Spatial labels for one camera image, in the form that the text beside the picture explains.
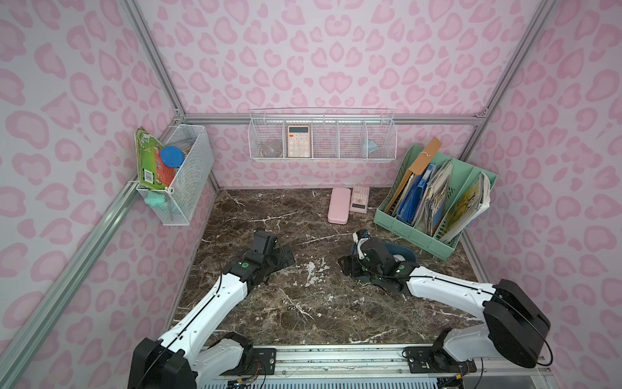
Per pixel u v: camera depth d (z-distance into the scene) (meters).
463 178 0.95
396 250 0.95
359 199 1.14
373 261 0.65
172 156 0.76
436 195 0.87
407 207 0.96
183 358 0.39
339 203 1.14
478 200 0.81
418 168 0.80
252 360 0.71
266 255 0.63
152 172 0.70
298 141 0.94
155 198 0.63
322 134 0.98
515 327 0.41
